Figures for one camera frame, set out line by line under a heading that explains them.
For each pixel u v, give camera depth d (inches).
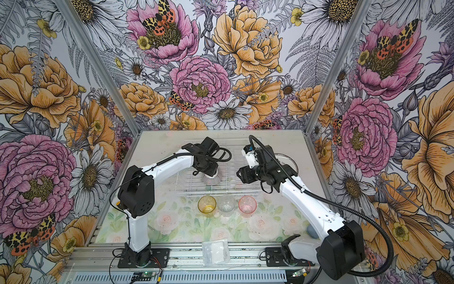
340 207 16.7
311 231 30.8
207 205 34.3
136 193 20.0
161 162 22.4
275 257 29.1
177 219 33.6
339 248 15.4
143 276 28.0
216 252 30.6
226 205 35.2
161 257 29.2
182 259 29.9
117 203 34.3
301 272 28.1
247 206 34.6
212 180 36.1
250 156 28.3
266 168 23.5
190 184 37.1
